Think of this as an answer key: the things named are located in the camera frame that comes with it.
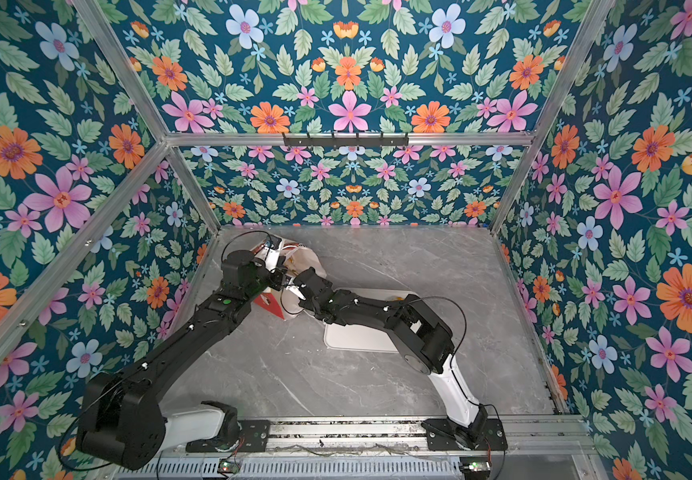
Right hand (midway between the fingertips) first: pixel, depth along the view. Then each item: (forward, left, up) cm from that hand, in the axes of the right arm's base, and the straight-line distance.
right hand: (311, 279), depth 93 cm
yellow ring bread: (-3, -29, -7) cm, 30 cm away
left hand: (-1, +4, +15) cm, 16 cm away
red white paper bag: (+10, +6, -2) cm, 12 cm away
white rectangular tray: (-15, -12, -10) cm, 22 cm away
